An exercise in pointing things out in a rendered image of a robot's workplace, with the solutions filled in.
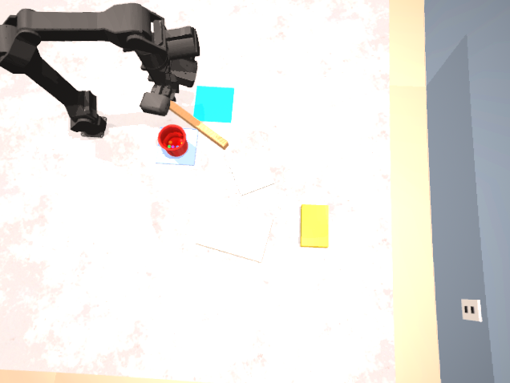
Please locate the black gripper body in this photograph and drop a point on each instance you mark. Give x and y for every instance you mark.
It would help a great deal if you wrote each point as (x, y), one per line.
(157, 103)

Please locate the red cup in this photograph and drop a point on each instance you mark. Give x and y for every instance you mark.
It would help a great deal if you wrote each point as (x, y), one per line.
(173, 133)

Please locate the orange flat bar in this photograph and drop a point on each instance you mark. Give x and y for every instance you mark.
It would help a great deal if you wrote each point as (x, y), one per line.
(203, 129)

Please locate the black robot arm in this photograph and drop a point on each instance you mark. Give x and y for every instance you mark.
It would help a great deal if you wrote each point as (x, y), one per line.
(126, 25)

